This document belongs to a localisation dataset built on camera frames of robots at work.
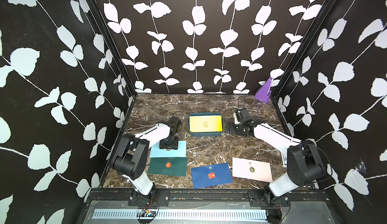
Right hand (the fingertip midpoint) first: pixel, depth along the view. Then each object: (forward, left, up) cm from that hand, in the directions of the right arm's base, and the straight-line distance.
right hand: (227, 126), depth 91 cm
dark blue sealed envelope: (-26, +11, -9) cm, 30 cm away
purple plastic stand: (+32, -31, -3) cm, 45 cm away
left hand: (-10, +35, -7) cm, 37 cm away
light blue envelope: (-12, +45, -9) cm, 48 cm away
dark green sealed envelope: (-22, +35, -8) cm, 42 cm away
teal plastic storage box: (-1, +9, -7) cm, 12 cm away
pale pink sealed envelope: (-23, -12, -9) cm, 27 cm away
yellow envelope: (+5, +13, -4) cm, 15 cm away
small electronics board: (-44, +43, -8) cm, 61 cm away
